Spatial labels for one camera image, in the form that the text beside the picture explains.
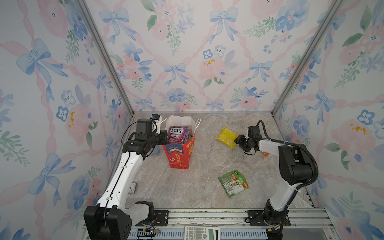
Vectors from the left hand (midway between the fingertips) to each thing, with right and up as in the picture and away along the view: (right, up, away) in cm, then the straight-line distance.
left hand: (167, 132), depth 78 cm
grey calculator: (+18, -46, -9) cm, 50 cm away
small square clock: (-20, -31, +4) cm, 37 cm away
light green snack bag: (+36, -29, +6) cm, 47 cm away
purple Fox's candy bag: (+5, -1, +3) cm, 6 cm away
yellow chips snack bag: (+37, -4, +26) cm, 46 cm away
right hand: (+43, -7, +23) cm, 49 cm away
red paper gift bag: (+6, -12, +2) cm, 14 cm away
